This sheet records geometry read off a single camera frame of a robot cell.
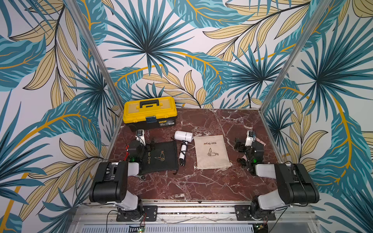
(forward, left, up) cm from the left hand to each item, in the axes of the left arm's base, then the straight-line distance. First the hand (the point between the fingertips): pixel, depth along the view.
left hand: (146, 138), depth 93 cm
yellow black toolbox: (+12, +1, +10) cm, 16 cm away
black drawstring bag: (-9, -8, -7) cm, 14 cm away
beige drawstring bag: (-5, -42, -7) cm, 43 cm away
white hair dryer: (+3, -25, -2) cm, 25 cm away
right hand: (+1, -63, +2) cm, 63 cm away
